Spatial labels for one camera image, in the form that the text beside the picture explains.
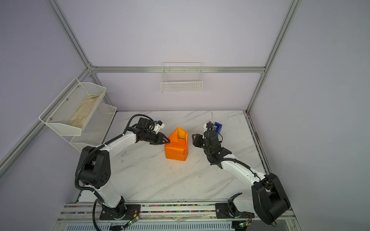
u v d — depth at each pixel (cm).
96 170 47
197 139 73
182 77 96
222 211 73
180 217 73
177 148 85
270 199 41
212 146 63
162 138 82
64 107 71
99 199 70
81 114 78
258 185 43
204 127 76
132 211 74
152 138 79
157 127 84
